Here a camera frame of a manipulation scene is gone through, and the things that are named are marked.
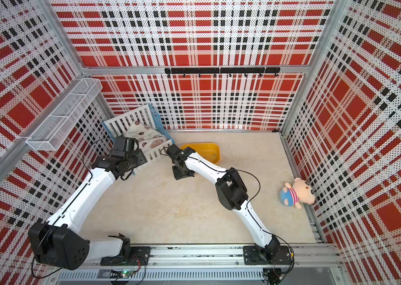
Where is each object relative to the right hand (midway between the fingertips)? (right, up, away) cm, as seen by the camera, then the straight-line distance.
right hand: (184, 173), depth 93 cm
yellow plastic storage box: (+13, +11, +19) cm, 26 cm away
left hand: (-18, +9, -11) cm, 23 cm away
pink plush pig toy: (+58, -7, -9) cm, 59 cm away
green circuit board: (-20, -36, -24) cm, 48 cm away
